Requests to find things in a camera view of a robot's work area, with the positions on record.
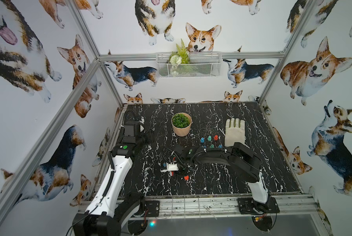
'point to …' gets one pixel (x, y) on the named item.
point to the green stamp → (209, 138)
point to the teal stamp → (212, 146)
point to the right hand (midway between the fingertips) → (173, 172)
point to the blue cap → (205, 146)
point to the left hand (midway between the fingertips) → (152, 129)
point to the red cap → (186, 177)
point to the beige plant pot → (181, 122)
